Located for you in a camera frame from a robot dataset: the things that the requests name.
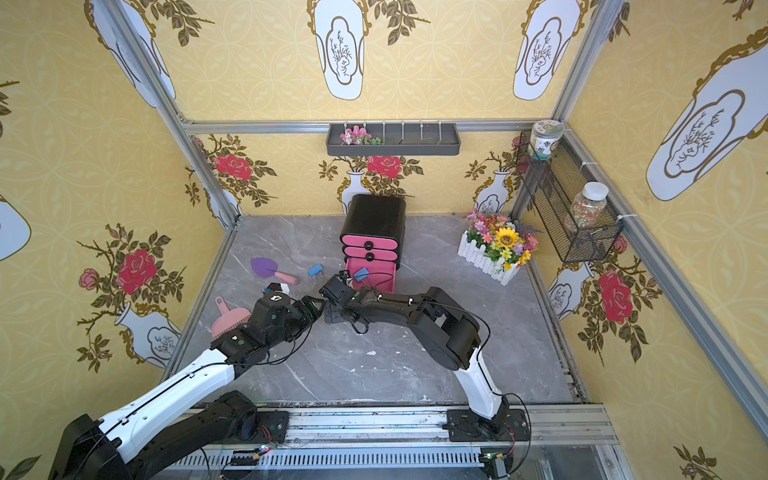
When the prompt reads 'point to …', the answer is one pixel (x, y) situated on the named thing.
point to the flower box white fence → (496, 246)
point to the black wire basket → (551, 184)
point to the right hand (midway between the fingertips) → (348, 301)
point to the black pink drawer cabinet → (372, 225)
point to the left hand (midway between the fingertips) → (312, 305)
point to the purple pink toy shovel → (266, 267)
